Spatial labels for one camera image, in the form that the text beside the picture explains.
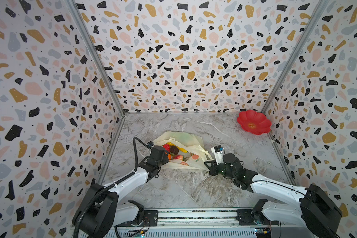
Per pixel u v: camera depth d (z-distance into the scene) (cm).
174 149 95
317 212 41
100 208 40
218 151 73
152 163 67
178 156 92
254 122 116
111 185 46
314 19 75
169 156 94
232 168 63
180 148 92
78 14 72
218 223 73
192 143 93
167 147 95
